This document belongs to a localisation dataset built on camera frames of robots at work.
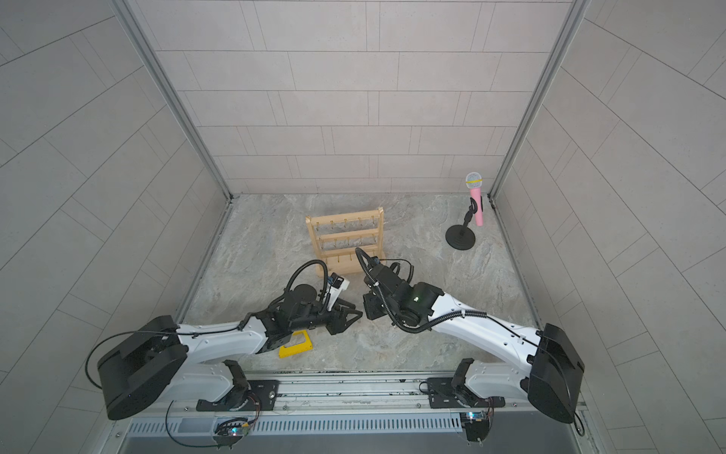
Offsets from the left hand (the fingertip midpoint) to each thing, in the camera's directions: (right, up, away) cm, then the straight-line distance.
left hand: (362, 313), depth 78 cm
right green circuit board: (+29, -24, -9) cm, 39 cm away
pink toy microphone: (+34, +38, +7) cm, 51 cm away
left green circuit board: (-30, -23, -13) cm, 40 cm away
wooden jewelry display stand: (-8, +21, +5) cm, 23 cm away
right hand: (+1, +3, -1) cm, 4 cm away
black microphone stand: (+35, +19, +24) cm, 47 cm away
